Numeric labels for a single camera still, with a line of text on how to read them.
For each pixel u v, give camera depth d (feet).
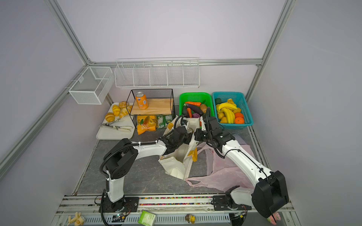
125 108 3.78
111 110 3.84
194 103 3.82
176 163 2.47
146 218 2.24
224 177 2.64
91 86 3.18
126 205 2.39
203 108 3.67
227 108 3.50
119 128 3.37
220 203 2.41
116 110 3.77
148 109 3.19
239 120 3.20
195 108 3.69
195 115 3.45
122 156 1.63
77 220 2.23
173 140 2.36
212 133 2.00
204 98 3.82
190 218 2.23
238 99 3.90
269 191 1.31
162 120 3.43
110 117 3.57
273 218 2.23
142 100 2.92
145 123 3.26
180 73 3.44
